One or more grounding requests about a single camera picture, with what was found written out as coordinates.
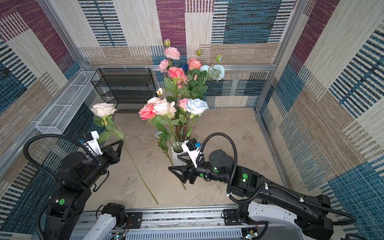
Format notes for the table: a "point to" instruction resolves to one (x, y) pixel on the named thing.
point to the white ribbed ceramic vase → (177, 149)
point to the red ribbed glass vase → (181, 132)
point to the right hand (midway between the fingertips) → (175, 166)
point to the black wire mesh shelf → (129, 88)
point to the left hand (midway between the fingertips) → (123, 138)
